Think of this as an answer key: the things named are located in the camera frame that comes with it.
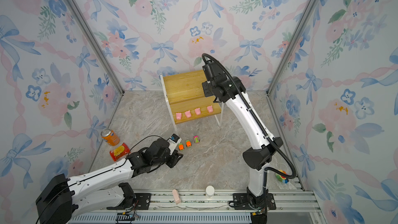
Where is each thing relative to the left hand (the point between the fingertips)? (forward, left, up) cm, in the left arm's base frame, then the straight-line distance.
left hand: (180, 152), depth 80 cm
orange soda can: (+9, +40, +1) cm, 41 cm away
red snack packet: (+3, +35, -7) cm, 36 cm away
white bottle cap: (-17, -15, -2) cm, 23 cm away
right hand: (+24, -16, +26) cm, 39 cm away
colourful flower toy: (-10, -53, -8) cm, 54 cm away
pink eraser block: (-19, +1, -6) cm, 20 cm away
